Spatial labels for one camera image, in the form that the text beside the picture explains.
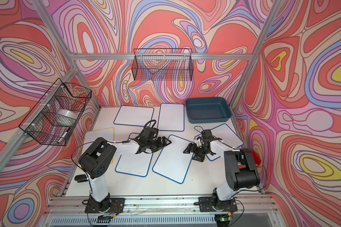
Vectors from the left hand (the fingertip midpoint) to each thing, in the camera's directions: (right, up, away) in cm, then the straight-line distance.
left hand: (170, 145), depth 92 cm
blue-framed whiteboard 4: (+2, -11, -3) cm, 12 cm away
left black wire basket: (-61, +17, -20) cm, 66 cm away
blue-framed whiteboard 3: (-21, -12, -1) cm, 24 cm away
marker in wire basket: (-54, +9, -20) cm, 59 cm away
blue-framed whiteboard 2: (+1, +19, +20) cm, 28 cm away
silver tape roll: (-52, +18, -22) cm, 59 cm away
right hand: (+12, -7, -3) cm, 14 cm away
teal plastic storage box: (+27, +25, +25) cm, 44 cm away
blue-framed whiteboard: (-30, +21, +25) cm, 44 cm away
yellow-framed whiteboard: (-60, +4, +12) cm, 61 cm away
